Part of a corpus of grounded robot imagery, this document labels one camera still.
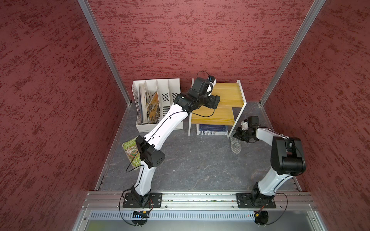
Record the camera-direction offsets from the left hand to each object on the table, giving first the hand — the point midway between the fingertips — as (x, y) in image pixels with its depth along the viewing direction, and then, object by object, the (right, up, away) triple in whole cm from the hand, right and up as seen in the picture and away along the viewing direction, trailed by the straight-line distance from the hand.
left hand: (211, 100), depth 76 cm
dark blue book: (+4, -17, +21) cm, 27 cm away
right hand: (+18, -23, +21) cm, 36 cm away
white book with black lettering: (-3, -20, +22) cm, 30 cm away
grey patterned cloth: (+19, -28, +18) cm, 38 cm away
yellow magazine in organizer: (-37, -3, +18) cm, 41 cm away
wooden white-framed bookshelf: (+11, +3, +2) cm, 12 cm away
